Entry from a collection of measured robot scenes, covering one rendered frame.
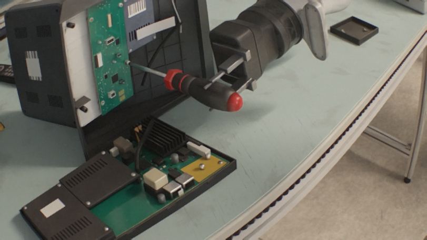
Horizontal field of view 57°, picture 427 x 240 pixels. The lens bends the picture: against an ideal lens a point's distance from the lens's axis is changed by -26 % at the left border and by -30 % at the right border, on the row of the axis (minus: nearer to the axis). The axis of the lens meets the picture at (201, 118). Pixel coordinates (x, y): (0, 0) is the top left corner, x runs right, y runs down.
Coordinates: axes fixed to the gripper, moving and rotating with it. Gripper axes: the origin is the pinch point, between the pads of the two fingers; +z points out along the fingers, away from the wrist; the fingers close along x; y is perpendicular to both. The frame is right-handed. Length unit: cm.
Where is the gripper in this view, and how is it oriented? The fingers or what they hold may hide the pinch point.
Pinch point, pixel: (207, 99)
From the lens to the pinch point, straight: 54.7
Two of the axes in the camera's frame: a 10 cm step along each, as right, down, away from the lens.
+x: -1.9, -7.5, -6.3
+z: -6.5, 5.8, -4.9
